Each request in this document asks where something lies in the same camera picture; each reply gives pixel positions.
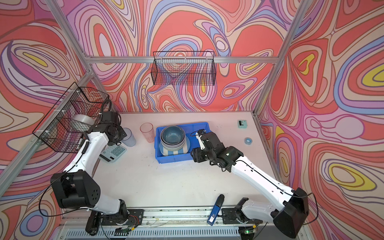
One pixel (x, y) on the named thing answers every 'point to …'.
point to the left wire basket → (73, 116)
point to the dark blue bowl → (173, 135)
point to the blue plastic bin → (191, 130)
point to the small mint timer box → (242, 124)
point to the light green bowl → (173, 148)
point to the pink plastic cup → (147, 130)
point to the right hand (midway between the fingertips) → (197, 155)
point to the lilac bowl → (173, 146)
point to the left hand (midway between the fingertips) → (122, 135)
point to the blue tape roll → (248, 140)
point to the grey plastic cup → (129, 140)
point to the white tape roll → (82, 122)
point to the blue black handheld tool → (214, 211)
